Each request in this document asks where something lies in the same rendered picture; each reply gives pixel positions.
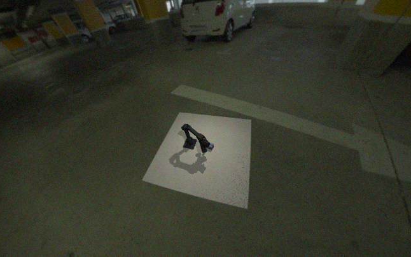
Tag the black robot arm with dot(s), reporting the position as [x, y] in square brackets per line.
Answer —
[202, 139]

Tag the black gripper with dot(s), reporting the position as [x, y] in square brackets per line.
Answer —
[203, 148]

